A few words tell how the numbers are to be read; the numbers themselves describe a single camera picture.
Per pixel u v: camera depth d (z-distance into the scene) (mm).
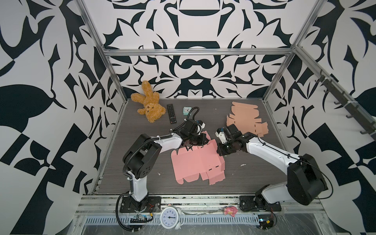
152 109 1018
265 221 714
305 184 428
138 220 728
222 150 761
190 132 746
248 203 744
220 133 804
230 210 700
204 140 798
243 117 1109
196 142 809
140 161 484
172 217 689
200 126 848
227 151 746
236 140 644
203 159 899
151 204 739
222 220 713
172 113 1087
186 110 1119
